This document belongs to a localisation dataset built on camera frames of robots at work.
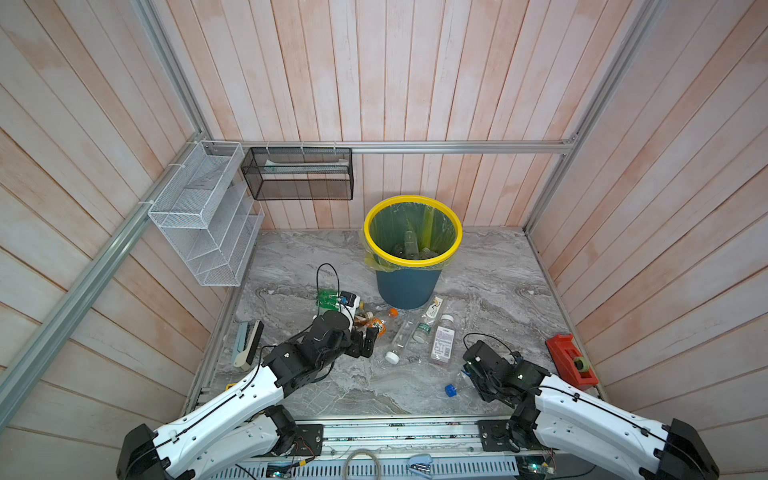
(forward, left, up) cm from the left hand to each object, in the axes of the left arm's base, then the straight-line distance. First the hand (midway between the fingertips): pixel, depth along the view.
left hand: (362, 332), depth 76 cm
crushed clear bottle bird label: (+13, -22, -10) cm, 28 cm away
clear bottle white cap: (+5, -11, -15) cm, 20 cm away
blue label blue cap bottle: (-9, -28, -13) cm, 32 cm away
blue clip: (-27, -15, -15) cm, 34 cm away
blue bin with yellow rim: (+22, -15, -13) cm, 30 cm away
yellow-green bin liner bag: (+32, -23, +5) cm, 40 cm away
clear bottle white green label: (+6, -18, -11) cm, 22 cm away
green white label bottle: (+28, -15, 0) cm, 32 cm away
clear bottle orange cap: (+30, -20, -3) cm, 36 cm away
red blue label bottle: (+31, -11, -3) cm, 33 cm away
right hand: (-5, -29, -15) cm, 33 cm away
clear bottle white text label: (+1, -23, -12) cm, 26 cm away
